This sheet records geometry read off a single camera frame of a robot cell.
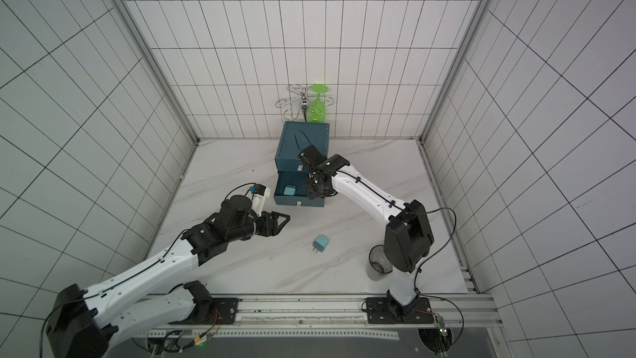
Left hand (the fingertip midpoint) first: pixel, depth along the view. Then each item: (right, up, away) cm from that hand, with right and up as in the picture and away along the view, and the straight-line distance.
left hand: (279, 222), depth 77 cm
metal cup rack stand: (+5, +44, +17) cm, 48 cm away
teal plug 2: (+13, -10, +8) cm, 18 cm away
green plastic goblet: (+12, +40, +26) cm, 49 cm away
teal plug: (+2, +8, +13) cm, 16 cm away
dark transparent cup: (+33, -15, +4) cm, 36 cm away
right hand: (+9, +9, +8) cm, 14 cm away
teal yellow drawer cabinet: (+2, +13, +15) cm, 20 cm away
